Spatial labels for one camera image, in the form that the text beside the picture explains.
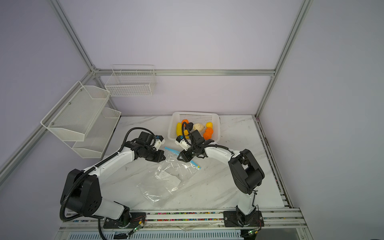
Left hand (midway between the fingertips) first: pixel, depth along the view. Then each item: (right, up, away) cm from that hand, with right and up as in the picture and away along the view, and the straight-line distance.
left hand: (163, 159), depth 85 cm
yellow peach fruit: (+11, +15, +23) cm, 29 cm away
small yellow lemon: (+29, +21, +26) cm, 44 cm away
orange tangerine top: (+11, +24, +26) cm, 37 cm away
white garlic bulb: (+20, +19, +20) cm, 34 cm away
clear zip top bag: (+2, -10, -1) cm, 10 cm away
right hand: (+9, +1, +2) cm, 9 cm away
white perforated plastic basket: (+18, +26, +26) cm, 41 cm away
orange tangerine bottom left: (+28, +16, +21) cm, 39 cm away
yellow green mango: (+6, +18, +22) cm, 29 cm away
